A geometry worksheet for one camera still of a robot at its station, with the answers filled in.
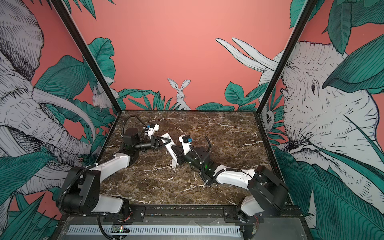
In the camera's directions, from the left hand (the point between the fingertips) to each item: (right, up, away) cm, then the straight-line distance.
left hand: (169, 141), depth 76 cm
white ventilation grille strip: (-3, -42, -6) cm, 43 cm away
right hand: (+1, -3, -3) cm, 4 cm away
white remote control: (-1, -1, +1) cm, 1 cm away
